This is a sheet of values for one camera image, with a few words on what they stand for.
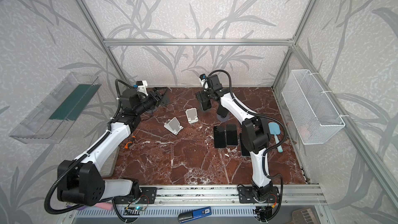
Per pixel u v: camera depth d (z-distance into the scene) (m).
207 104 1.12
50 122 0.64
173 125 0.92
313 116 0.62
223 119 1.02
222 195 0.75
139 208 0.71
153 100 0.69
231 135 0.94
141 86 0.72
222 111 0.98
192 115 0.98
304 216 0.68
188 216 0.64
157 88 0.72
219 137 0.94
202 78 0.83
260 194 0.63
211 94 0.72
